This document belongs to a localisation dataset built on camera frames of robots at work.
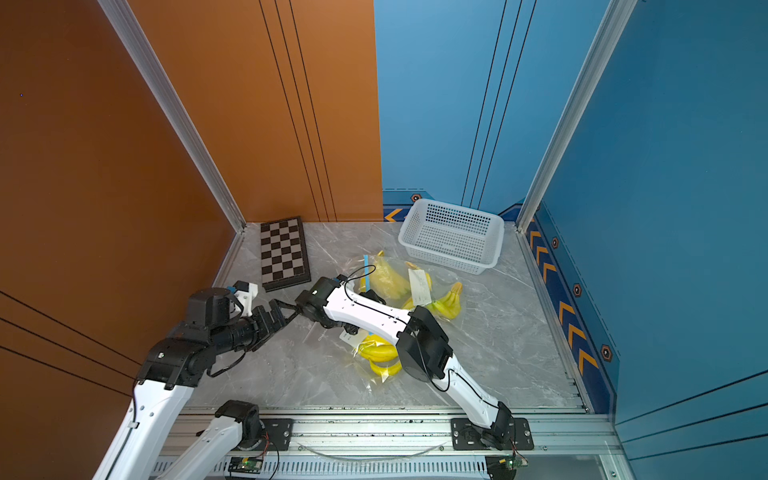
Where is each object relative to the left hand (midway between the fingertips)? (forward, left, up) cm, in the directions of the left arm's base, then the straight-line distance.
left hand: (293, 313), depth 71 cm
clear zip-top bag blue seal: (+11, -35, -8) cm, 37 cm away
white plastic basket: (+45, -46, -22) cm, 68 cm away
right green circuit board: (-26, -53, -21) cm, 63 cm away
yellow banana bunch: (+13, -41, -19) cm, 47 cm away
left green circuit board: (-28, +10, -24) cm, 38 cm away
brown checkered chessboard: (+33, +16, -19) cm, 41 cm away
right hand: (+7, -18, -13) cm, 24 cm away
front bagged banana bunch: (-4, -19, -19) cm, 27 cm away
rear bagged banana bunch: (+20, -21, -14) cm, 32 cm away
